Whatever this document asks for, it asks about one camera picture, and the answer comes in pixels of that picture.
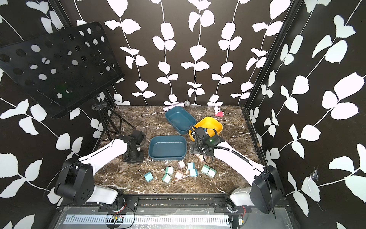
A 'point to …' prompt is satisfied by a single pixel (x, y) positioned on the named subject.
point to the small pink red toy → (220, 114)
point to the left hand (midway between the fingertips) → (140, 158)
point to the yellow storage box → (211, 124)
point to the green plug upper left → (169, 170)
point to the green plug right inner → (205, 169)
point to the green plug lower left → (167, 178)
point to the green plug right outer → (211, 172)
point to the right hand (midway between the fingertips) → (196, 147)
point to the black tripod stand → (112, 120)
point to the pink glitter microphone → (184, 104)
